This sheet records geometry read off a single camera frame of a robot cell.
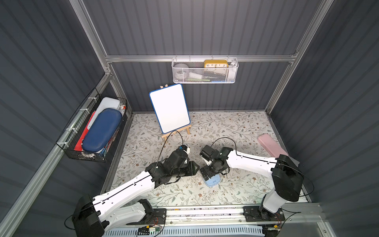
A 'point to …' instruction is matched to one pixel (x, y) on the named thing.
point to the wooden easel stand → (176, 131)
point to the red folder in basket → (78, 146)
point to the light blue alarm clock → (213, 181)
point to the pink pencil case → (271, 145)
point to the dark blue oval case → (102, 130)
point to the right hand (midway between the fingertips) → (210, 171)
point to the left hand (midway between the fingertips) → (198, 169)
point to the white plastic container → (106, 102)
